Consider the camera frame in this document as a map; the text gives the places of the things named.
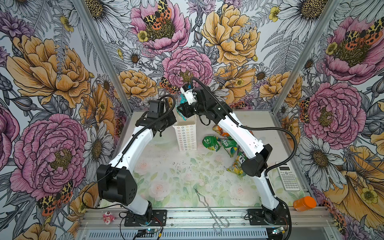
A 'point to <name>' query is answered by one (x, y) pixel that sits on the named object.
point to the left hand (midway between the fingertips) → (175, 122)
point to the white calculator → (288, 178)
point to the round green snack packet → (211, 142)
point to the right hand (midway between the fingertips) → (182, 111)
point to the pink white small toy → (108, 217)
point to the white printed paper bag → (186, 131)
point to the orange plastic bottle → (304, 203)
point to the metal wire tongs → (219, 221)
